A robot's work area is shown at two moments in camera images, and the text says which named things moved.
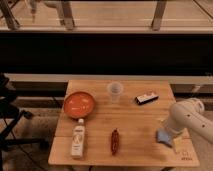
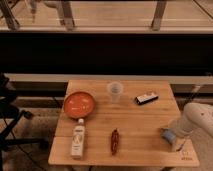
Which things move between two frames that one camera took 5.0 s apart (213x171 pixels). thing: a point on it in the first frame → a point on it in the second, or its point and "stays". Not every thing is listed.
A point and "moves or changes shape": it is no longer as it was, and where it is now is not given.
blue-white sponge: (163, 136) moves or changes shape
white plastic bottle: (77, 147) stays
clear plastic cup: (115, 89) stays
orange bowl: (79, 105) stays
